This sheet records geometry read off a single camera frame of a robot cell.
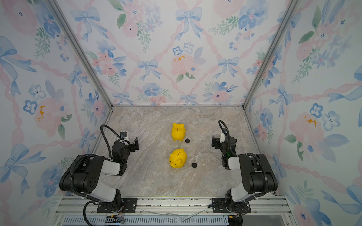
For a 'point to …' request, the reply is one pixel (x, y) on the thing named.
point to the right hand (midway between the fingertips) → (222, 135)
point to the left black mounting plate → (129, 205)
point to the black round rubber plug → (187, 141)
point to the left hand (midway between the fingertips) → (130, 137)
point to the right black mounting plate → (218, 206)
